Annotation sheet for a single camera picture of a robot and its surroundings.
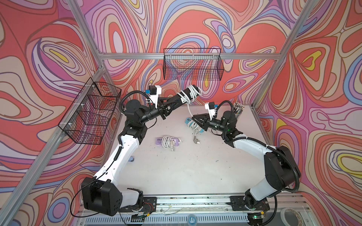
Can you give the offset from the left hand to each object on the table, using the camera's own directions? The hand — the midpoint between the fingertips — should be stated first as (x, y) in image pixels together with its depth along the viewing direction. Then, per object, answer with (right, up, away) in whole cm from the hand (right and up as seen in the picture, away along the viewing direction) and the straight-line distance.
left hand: (177, 102), depth 63 cm
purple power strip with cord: (-7, -22, +28) cm, 36 cm away
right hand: (+8, -9, +15) cm, 19 cm away
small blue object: (-30, -33, +24) cm, 50 cm away
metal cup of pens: (+40, 0, +31) cm, 50 cm away
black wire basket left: (-50, -9, +11) cm, 52 cm away
